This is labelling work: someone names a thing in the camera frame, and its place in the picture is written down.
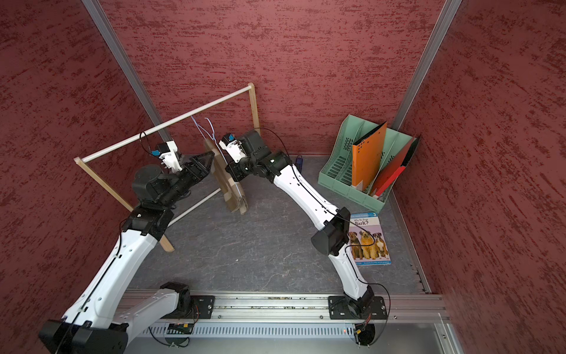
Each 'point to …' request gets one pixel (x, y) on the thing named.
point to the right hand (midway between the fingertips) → (229, 172)
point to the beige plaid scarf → (230, 188)
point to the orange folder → (366, 154)
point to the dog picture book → (367, 240)
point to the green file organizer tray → (337, 175)
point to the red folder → (393, 169)
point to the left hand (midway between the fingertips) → (210, 160)
